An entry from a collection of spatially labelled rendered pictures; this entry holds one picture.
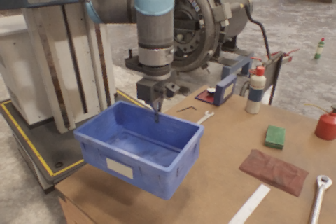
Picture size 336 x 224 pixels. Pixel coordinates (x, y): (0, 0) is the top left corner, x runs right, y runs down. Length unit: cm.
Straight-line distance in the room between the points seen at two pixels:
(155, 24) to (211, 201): 56
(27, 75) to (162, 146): 89
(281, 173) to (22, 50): 125
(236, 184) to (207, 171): 11
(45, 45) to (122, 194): 75
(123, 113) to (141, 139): 11
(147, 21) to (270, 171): 66
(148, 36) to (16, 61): 93
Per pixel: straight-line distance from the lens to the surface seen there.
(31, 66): 146
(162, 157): 77
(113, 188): 91
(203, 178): 93
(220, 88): 127
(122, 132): 87
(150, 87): 64
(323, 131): 124
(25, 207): 163
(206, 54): 209
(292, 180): 98
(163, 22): 61
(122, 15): 74
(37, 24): 127
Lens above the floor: 114
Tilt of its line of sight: 32 degrees down
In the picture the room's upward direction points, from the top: straight up
